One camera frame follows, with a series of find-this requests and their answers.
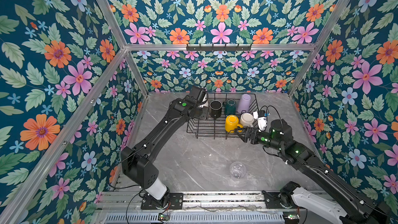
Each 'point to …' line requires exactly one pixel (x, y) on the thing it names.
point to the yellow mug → (231, 123)
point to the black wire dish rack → (214, 128)
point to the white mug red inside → (246, 120)
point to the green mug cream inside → (230, 107)
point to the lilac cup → (244, 103)
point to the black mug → (215, 109)
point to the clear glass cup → (238, 170)
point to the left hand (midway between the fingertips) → (206, 108)
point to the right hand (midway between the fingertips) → (239, 130)
